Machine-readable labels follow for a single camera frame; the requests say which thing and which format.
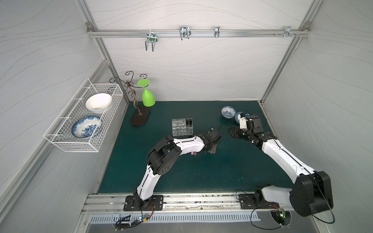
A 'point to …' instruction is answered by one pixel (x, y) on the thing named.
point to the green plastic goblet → (148, 100)
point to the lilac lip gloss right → (192, 153)
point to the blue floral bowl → (228, 111)
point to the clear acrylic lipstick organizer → (182, 126)
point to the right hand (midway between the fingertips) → (233, 129)
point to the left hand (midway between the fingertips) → (213, 148)
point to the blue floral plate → (87, 127)
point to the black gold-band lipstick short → (187, 123)
